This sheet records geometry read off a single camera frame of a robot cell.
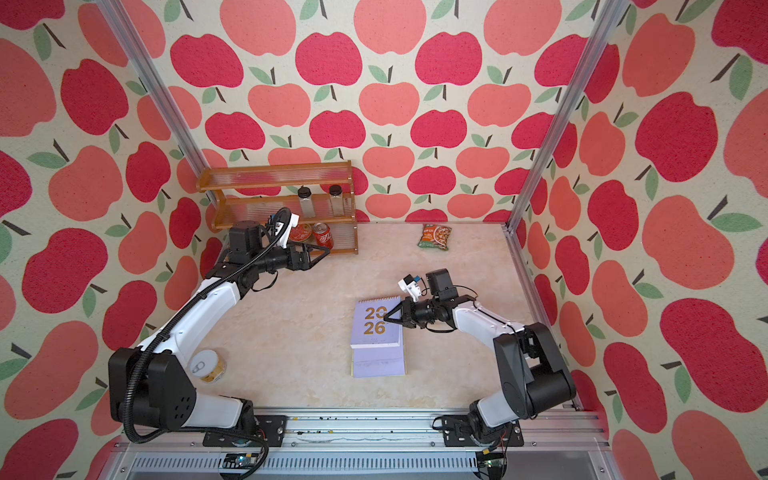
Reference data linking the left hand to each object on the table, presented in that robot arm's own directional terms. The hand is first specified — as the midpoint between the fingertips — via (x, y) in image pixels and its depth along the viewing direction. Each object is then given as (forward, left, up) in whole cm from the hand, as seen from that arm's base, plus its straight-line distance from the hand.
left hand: (321, 254), depth 78 cm
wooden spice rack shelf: (+41, +35, -13) cm, 56 cm away
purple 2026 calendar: (-18, -15, -17) cm, 29 cm away
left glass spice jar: (+26, +9, -1) cm, 28 cm away
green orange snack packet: (+28, -37, -23) cm, 52 cm away
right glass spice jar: (+27, -1, -4) cm, 27 cm away
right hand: (-12, -18, -17) cm, 27 cm away
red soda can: (+22, +5, -16) cm, 27 cm away
